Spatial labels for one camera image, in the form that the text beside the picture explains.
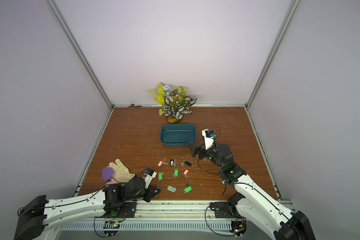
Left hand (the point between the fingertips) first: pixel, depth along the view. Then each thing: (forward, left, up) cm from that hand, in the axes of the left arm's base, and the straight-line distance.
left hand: (161, 193), depth 77 cm
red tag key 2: (+12, -13, -1) cm, 18 cm away
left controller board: (-14, +24, -4) cm, 28 cm away
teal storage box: (+37, -7, 0) cm, 38 cm away
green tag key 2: (+11, -7, -1) cm, 14 cm away
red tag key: (+17, +3, -2) cm, 18 cm away
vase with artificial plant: (+46, -7, +22) cm, 52 cm away
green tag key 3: (+3, -15, -1) cm, 15 cm away
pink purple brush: (+11, +33, -1) cm, 35 cm away
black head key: (+18, -14, -2) cm, 23 cm away
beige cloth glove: (+11, +25, -1) cm, 28 cm away
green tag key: (+9, +2, -1) cm, 9 cm away
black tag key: (+18, -5, -2) cm, 18 cm away
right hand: (+21, -18, +22) cm, 36 cm away
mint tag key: (+2, -5, -1) cm, 6 cm away
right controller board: (-14, -39, -3) cm, 41 cm away
